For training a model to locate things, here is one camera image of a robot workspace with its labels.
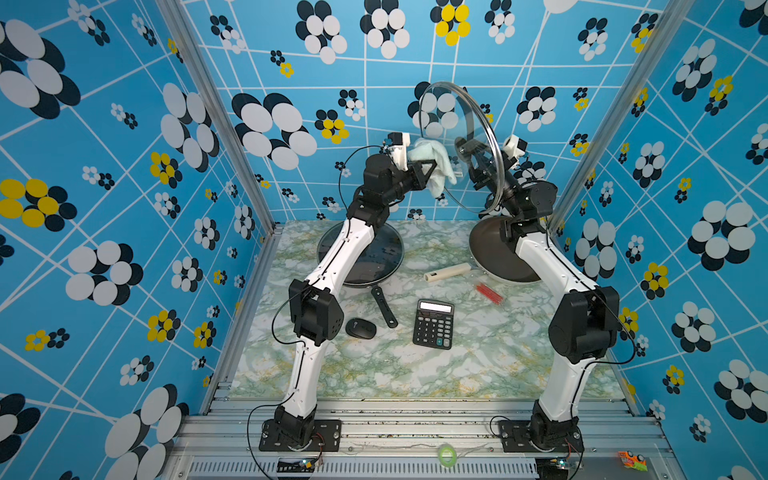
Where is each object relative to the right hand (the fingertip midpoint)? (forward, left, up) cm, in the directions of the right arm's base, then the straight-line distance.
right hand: (474, 145), depth 64 cm
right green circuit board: (-53, -20, -53) cm, 78 cm away
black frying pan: (-9, +24, -43) cm, 50 cm away
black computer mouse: (-19, +29, -49) cm, 60 cm away
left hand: (+7, +5, -8) cm, 12 cm away
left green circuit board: (-53, +42, -54) cm, 86 cm away
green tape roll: (-50, +3, -52) cm, 72 cm away
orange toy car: (-52, -37, -50) cm, 81 cm away
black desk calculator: (-18, +6, -50) cm, 53 cm away
